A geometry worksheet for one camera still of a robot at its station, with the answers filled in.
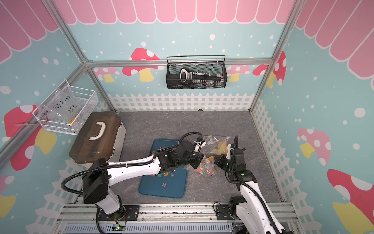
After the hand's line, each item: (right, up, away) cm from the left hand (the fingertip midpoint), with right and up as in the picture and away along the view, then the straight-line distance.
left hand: (202, 157), depth 78 cm
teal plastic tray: (-17, -18, +6) cm, 25 cm away
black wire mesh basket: (-18, +46, +15) cm, 51 cm away
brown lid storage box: (-56, +11, +3) cm, 57 cm away
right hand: (+7, 0, +5) cm, 8 cm away
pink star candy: (-22, -17, +5) cm, 28 cm away
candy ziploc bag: (+10, +4, +21) cm, 24 cm away
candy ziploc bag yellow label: (+3, -7, +5) cm, 9 cm away
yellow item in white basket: (-63, +19, -9) cm, 67 cm away
